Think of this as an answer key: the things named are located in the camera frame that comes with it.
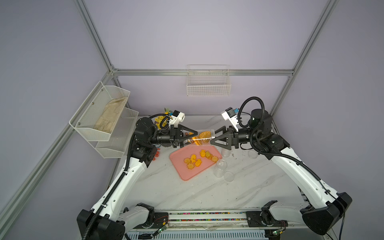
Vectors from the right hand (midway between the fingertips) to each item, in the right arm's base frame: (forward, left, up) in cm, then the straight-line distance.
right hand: (210, 144), depth 57 cm
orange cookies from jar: (+12, +8, -37) cm, 40 cm away
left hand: (+1, +6, +2) cm, 6 cm away
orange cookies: (+18, -1, -37) cm, 41 cm away
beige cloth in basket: (+27, +52, -8) cm, 59 cm away
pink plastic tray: (+16, +18, -38) cm, 45 cm away
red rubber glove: (+20, +32, -40) cm, 55 cm away
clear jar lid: (+3, -14, -39) cm, 42 cm away
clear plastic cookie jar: (+19, -14, -38) cm, 44 cm away
